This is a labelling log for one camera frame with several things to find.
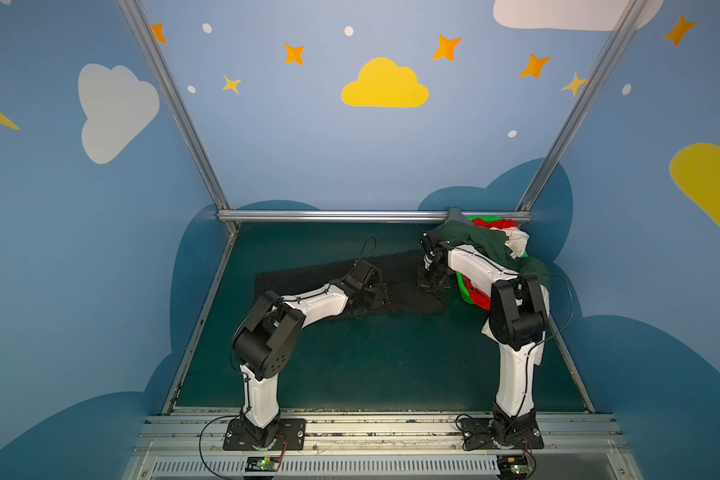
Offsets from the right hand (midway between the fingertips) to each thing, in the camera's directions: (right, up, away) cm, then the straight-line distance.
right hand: (425, 285), depth 99 cm
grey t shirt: (+15, +26, +15) cm, 34 cm away
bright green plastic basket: (+12, -3, -4) cm, 13 cm away
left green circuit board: (-45, -41, -27) cm, 67 cm away
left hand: (-13, -4, -5) cm, 15 cm away
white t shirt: (+35, +16, +8) cm, 39 cm away
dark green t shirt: (+26, +14, +6) cm, 30 cm away
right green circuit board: (+16, -41, -27) cm, 52 cm away
